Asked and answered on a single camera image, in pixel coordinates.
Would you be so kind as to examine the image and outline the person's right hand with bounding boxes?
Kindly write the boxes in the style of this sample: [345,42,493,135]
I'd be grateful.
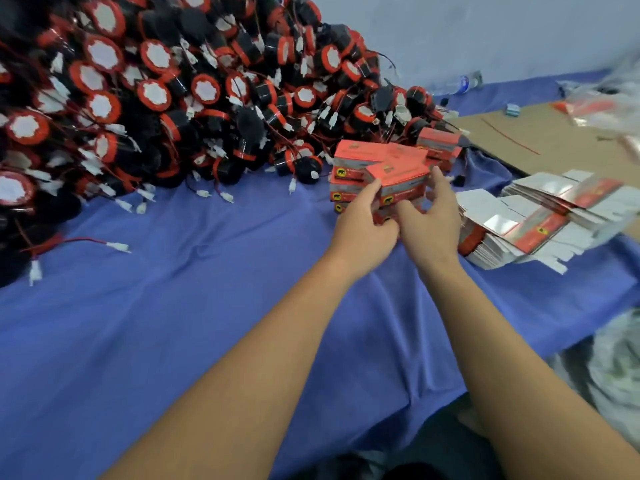
[395,167,464,283]

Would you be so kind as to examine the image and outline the person's left hand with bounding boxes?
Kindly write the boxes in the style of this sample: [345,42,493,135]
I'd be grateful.
[328,179,401,286]

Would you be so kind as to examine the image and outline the stack of box blanks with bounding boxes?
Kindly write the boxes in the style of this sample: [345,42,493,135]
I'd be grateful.
[455,169,640,275]

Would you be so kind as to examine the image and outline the pile of black red buzzers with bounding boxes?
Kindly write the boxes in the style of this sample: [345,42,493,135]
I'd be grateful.
[0,0,466,291]

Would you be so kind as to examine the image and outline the person's right forearm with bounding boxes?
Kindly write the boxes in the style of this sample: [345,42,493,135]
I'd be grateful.
[422,255,640,480]

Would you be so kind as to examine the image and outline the person's left forearm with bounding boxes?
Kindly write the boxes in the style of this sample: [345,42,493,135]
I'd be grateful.
[105,249,361,480]

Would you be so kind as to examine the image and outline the brown cardboard sheet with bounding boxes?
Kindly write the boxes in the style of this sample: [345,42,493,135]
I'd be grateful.
[458,99,640,241]

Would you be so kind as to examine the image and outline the clear plastic water bottle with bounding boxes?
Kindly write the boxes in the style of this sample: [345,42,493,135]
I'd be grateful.
[432,69,486,96]

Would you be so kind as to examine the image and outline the pile of clear plastic bags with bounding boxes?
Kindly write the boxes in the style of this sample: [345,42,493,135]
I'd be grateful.
[550,49,640,161]

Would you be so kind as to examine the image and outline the blue table cloth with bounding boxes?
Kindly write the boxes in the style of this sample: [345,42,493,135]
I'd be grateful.
[0,69,640,480]

